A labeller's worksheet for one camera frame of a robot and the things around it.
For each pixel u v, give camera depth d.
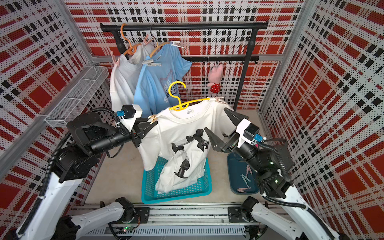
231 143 0.41
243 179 0.85
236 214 0.73
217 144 0.40
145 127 0.49
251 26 0.77
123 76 0.60
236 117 0.44
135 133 0.44
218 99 0.55
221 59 0.91
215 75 0.93
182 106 0.53
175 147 0.70
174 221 0.74
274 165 0.35
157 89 0.68
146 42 0.70
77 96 0.77
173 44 0.73
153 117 0.49
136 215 0.73
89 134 0.36
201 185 0.84
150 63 0.57
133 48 0.65
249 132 0.34
